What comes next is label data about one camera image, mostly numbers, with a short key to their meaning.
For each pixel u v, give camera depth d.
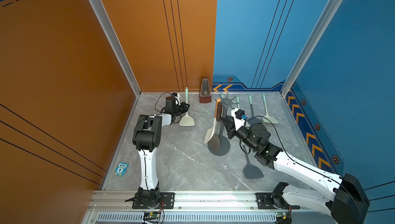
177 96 0.97
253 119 1.03
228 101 0.62
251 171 0.82
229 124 0.65
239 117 0.59
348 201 0.39
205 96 1.09
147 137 0.57
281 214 0.72
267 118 1.05
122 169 0.83
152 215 0.72
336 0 0.74
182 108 0.94
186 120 0.99
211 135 0.79
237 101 1.15
